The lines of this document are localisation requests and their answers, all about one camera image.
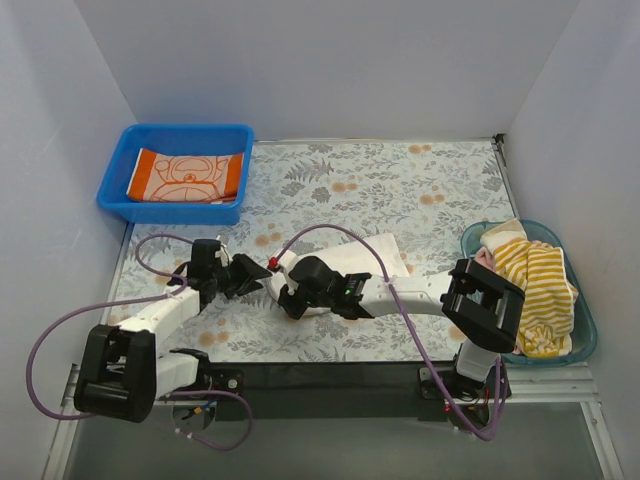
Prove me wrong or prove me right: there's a white towel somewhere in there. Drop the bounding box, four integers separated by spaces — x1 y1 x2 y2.
266 233 429 318

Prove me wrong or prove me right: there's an orange cartoon towel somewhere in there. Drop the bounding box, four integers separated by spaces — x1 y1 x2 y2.
127 148 244 203

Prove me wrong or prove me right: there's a yellow striped towel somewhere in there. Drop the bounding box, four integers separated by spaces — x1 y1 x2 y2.
480 219 579 359

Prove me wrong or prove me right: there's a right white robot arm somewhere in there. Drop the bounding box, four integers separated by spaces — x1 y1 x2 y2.
270 256 525 384

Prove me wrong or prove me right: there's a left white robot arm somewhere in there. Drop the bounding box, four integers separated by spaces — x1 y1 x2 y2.
73 239 271 423

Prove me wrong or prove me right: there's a floral table mat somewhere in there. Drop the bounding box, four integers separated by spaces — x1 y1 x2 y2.
107 142 513 362

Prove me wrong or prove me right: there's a blue plastic bin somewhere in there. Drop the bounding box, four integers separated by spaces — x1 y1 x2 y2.
97 123 254 225

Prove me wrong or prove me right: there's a pink towel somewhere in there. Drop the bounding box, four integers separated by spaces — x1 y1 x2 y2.
474 247 495 271

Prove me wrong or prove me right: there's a teal laundry basket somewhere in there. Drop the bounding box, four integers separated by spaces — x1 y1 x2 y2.
460 220 598 368

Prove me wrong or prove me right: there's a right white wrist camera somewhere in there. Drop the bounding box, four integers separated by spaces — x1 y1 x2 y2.
276 250 300 280

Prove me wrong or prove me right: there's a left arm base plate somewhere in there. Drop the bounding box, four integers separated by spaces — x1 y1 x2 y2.
204 368 245 401

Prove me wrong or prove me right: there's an aluminium frame rail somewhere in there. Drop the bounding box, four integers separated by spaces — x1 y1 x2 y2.
59 363 600 421

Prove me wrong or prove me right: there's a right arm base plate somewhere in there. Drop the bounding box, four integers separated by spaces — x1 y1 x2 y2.
418 365 504 403

